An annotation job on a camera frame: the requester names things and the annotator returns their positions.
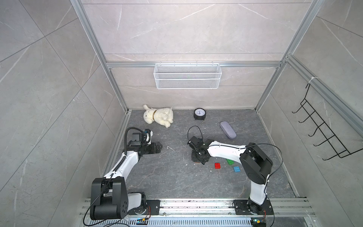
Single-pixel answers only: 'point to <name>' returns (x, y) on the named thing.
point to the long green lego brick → (230, 161)
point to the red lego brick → (217, 165)
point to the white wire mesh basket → (187, 76)
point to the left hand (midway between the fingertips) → (156, 144)
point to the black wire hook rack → (331, 138)
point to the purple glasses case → (228, 129)
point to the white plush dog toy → (161, 116)
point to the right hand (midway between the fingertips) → (195, 159)
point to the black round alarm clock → (199, 113)
